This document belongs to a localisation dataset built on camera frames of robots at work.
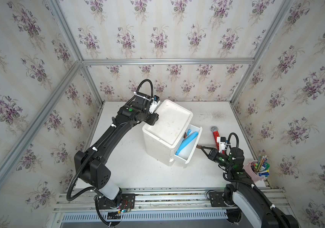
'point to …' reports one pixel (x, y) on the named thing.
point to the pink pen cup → (252, 175)
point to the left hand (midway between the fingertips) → (153, 116)
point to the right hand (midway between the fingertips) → (204, 149)
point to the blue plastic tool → (186, 141)
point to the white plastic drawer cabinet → (174, 137)
